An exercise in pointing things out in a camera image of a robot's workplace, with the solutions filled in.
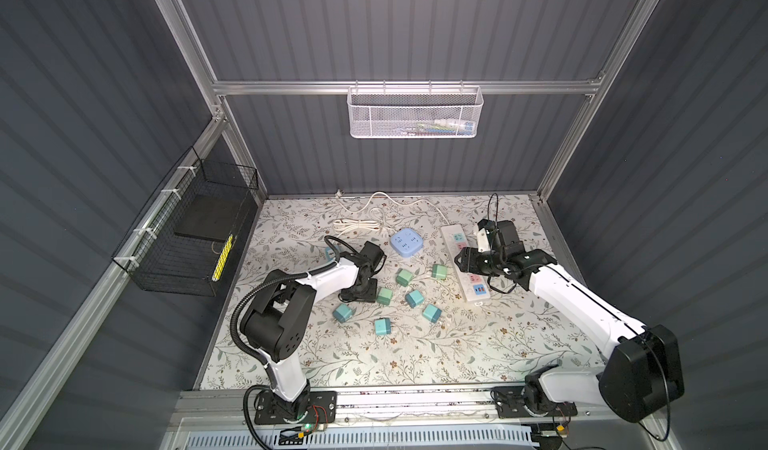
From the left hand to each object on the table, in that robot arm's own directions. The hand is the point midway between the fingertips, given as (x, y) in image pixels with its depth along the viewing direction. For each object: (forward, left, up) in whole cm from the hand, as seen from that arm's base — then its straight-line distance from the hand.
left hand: (364, 296), depth 93 cm
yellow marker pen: (-2, +32, +27) cm, 42 cm away
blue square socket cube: (+19, -15, +3) cm, 24 cm away
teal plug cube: (-6, +7, +1) cm, 9 cm away
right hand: (+2, -30, +15) cm, 33 cm away
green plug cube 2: (+5, -13, +1) cm, 14 cm away
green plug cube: (-1, -6, +1) cm, 6 cm away
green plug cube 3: (+6, -25, +2) cm, 25 cm away
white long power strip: (0, -34, +3) cm, 34 cm away
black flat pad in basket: (+10, +37, +29) cm, 48 cm away
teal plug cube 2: (-2, -15, +1) cm, 16 cm away
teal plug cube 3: (-8, -20, +2) cm, 22 cm away
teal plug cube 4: (-11, -5, +2) cm, 12 cm away
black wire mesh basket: (-4, +45, +31) cm, 54 cm away
